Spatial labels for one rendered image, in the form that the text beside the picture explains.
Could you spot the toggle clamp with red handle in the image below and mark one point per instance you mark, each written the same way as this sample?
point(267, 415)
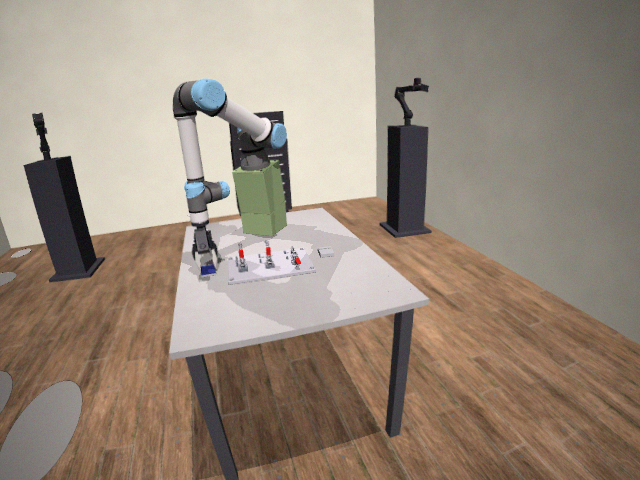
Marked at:
point(243, 268)
point(297, 260)

